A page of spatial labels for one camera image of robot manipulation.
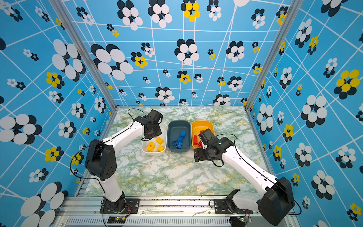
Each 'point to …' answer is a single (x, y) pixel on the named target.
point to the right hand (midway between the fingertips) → (202, 156)
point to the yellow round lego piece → (150, 147)
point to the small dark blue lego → (174, 143)
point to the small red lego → (200, 144)
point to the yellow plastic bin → (198, 126)
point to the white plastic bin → (156, 145)
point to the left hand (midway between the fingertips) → (158, 132)
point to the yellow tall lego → (160, 148)
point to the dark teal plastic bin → (174, 128)
